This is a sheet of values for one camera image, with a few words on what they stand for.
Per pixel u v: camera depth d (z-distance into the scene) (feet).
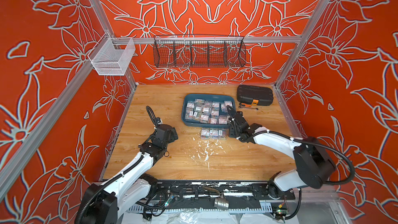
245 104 3.46
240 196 2.39
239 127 2.24
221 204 2.20
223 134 2.96
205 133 2.96
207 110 3.20
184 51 3.29
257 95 3.44
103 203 1.27
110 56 3.04
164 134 2.08
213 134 2.96
